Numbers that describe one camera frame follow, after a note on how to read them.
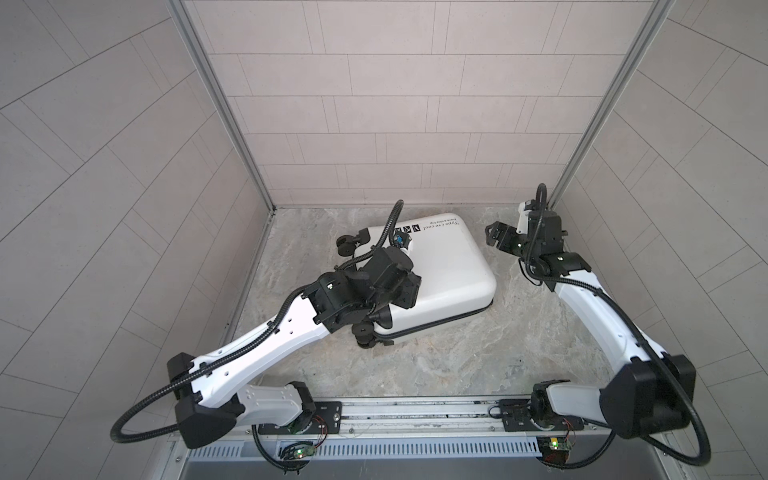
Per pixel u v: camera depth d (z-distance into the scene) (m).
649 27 0.73
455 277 0.77
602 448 0.65
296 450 0.67
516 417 0.71
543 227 0.58
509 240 0.71
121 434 0.35
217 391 0.37
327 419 0.71
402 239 0.57
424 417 0.72
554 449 0.68
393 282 0.47
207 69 0.79
